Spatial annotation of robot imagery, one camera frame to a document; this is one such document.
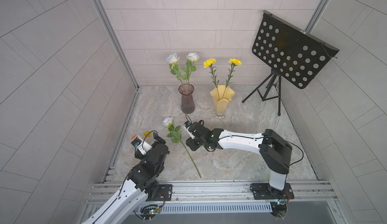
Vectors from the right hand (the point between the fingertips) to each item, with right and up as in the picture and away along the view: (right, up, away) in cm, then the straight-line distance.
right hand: (188, 142), depth 84 cm
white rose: (-8, +2, +5) cm, 10 cm away
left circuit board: (-16, -25, -18) cm, 35 cm away
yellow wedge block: (-25, +4, +4) cm, 26 cm away
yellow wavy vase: (+20, +27, +8) cm, 34 cm away
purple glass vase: (-1, +21, +10) cm, 24 cm away
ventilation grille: (+12, -25, -16) cm, 32 cm away
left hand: (-18, +5, -5) cm, 19 cm away
